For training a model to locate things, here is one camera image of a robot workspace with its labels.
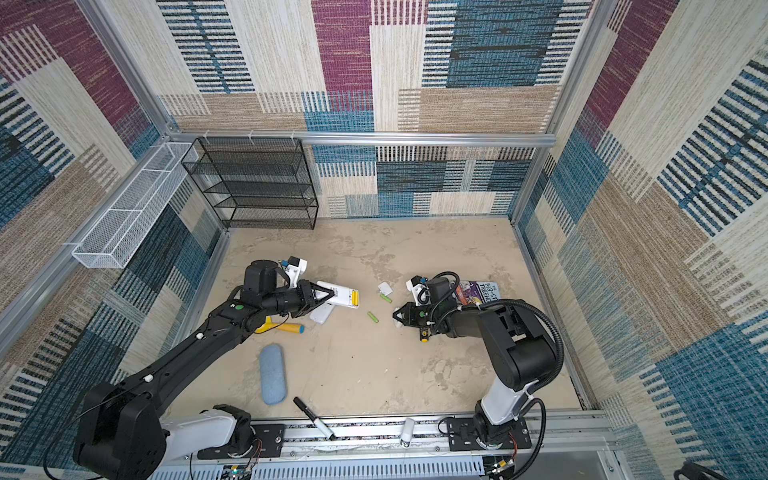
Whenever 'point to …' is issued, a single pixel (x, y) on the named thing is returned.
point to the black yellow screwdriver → (424, 334)
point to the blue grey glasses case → (273, 373)
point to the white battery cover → (385, 288)
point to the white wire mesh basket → (119, 233)
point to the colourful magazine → (469, 292)
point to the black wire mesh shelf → (255, 180)
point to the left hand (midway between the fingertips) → (333, 290)
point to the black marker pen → (316, 420)
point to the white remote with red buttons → (321, 315)
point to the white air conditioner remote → (343, 296)
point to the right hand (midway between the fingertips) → (395, 318)
